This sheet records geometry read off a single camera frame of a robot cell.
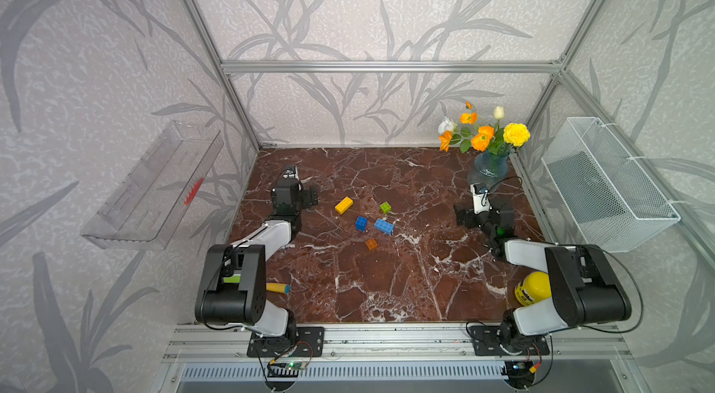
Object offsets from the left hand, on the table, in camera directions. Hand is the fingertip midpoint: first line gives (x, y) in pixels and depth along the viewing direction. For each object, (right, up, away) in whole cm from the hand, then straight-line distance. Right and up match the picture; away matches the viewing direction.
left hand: (298, 186), depth 93 cm
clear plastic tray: (-31, -5, -25) cm, 40 cm away
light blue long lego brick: (+29, -14, +2) cm, 33 cm away
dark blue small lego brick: (+21, -13, 0) cm, 25 cm away
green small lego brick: (+30, -8, +7) cm, 32 cm away
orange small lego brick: (+25, -19, -2) cm, 31 cm away
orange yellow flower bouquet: (+65, +15, -5) cm, 67 cm away
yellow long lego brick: (+14, -8, +8) cm, 18 cm away
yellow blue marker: (-2, -29, -12) cm, 32 cm away
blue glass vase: (+67, +5, +6) cm, 68 cm away
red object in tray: (-19, 0, -25) cm, 31 cm away
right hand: (+58, -5, +1) cm, 58 cm away
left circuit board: (+4, -47, -22) cm, 51 cm away
